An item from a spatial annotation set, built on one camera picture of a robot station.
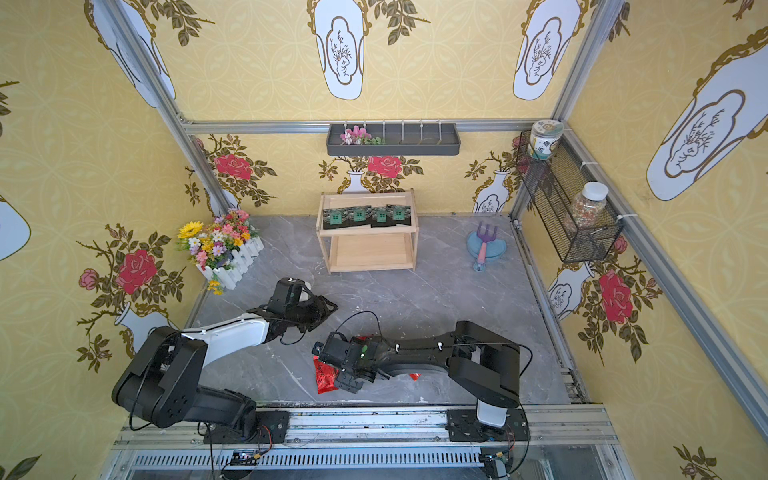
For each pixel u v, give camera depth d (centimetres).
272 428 73
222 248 91
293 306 76
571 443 75
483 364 44
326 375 80
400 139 93
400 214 92
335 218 92
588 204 65
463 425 73
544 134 84
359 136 88
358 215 92
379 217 92
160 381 43
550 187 101
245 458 73
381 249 109
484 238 113
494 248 110
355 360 62
